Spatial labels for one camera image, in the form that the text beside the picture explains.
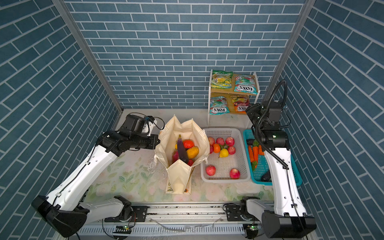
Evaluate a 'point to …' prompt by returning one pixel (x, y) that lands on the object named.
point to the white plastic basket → (225, 177)
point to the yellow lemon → (224, 153)
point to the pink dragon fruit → (175, 156)
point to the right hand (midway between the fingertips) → (250, 105)
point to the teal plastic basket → (263, 166)
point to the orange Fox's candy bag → (240, 102)
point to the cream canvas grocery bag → (179, 175)
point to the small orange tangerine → (216, 148)
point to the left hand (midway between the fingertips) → (161, 141)
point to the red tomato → (188, 143)
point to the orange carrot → (251, 154)
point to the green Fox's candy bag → (218, 105)
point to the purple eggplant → (182, 152)
